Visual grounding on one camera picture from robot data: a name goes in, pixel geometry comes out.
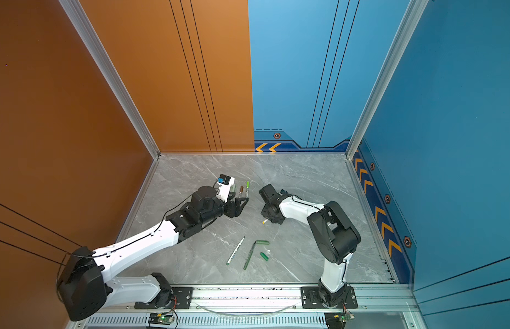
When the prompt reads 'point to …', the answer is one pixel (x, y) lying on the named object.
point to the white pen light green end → (247, 187)
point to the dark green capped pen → (259, 242)
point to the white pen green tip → (234, 251)
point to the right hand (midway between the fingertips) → (267, 215)
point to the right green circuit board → (337, 320)
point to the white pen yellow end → (264, 221)
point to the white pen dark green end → (234, 188)
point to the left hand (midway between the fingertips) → (243, 194)
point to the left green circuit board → (158, 318)
